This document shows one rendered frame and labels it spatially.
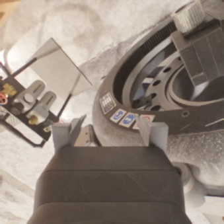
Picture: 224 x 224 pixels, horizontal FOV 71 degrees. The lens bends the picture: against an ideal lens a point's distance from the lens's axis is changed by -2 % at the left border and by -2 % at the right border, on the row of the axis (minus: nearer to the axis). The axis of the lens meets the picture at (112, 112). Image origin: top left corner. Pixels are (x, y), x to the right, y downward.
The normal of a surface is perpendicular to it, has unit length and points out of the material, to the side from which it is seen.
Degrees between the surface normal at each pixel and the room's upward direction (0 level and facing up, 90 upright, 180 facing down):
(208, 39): 3
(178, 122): 90
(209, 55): 3
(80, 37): 0
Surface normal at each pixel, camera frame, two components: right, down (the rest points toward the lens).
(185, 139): -0.64, -0.54
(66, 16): -0.11, 0.62
